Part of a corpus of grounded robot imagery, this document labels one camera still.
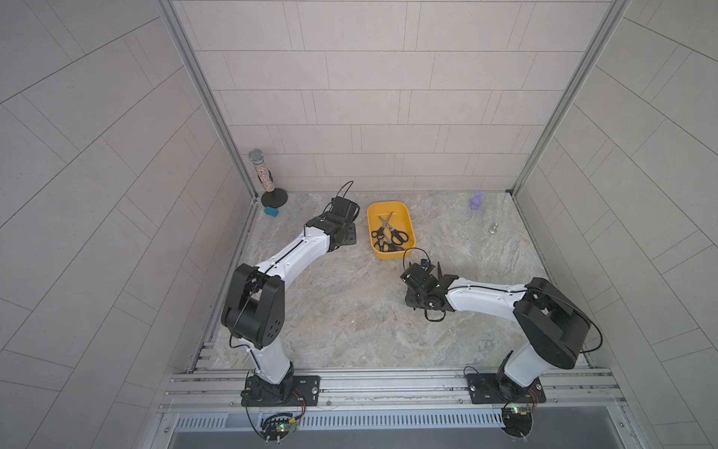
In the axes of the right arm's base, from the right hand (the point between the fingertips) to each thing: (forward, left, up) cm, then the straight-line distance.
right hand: (410, 299), depth 90 cm
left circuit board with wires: (-31, +38, +1) cm, 49 cm away
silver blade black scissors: (+22, +2, +4) cm, 23 cm away
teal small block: (+38, +51, +6) cm, 63 cm away
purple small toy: (+35, -31, +6) cm, 47 cm away
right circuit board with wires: (-33, -22, 0) cm, 40 cm away
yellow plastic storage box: (+31, -1, +4) cm, 31 cm away
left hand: (+19, +18, +14) cm, 30 cm away
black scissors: (+22, +5, +4) cm, 23 cm away
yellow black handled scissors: (-13, -3, +15) cm, 20 cm away
